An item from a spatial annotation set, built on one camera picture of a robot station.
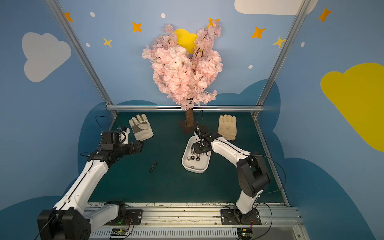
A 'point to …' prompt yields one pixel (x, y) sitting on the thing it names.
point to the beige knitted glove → (227, 126)
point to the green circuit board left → (119, 232)
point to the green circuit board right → (244, 233)
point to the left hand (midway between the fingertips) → (135, 142)
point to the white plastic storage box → (192, 162)
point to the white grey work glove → (141, 128)
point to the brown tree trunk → (189, 117)
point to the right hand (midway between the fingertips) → (199, 147)
